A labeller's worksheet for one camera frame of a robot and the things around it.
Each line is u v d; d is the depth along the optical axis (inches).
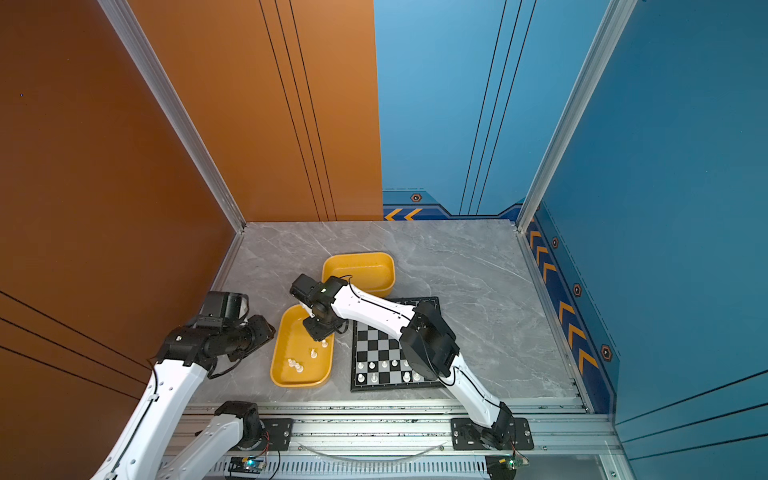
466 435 28.5
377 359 33.3
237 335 24.4
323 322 28.4
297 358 33.5
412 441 29.1
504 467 27.8
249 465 27.8
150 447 16.1
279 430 29.2
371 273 40.9
